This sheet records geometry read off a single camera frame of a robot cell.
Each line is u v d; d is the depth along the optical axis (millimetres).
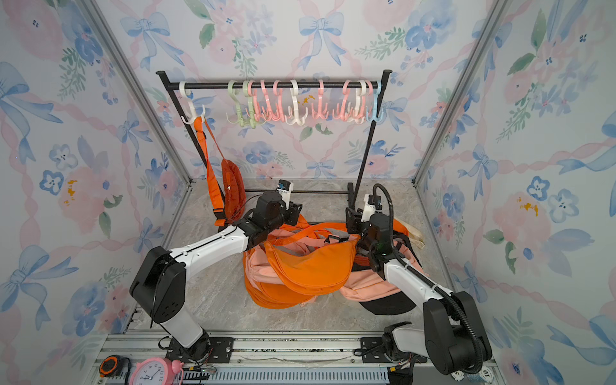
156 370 688
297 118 732
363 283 698
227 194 1021
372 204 718
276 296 751
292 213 764
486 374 653
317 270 687
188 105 718
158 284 440
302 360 732
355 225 756
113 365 689
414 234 996
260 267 724
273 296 757
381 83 659
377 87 659
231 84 652
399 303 696
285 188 746
